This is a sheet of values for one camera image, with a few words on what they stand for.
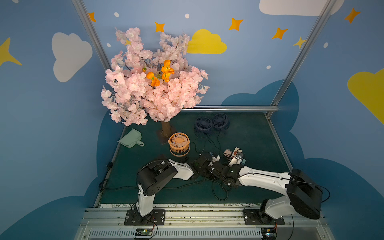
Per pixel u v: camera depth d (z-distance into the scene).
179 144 0.94
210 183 0.81
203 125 1.02
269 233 0.72
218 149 1.00
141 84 0.56
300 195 0.43
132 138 1.07
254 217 0.74
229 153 0.96
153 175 0.50
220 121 1.06
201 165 0.72
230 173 0.61
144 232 0.72
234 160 0.75
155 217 0.74
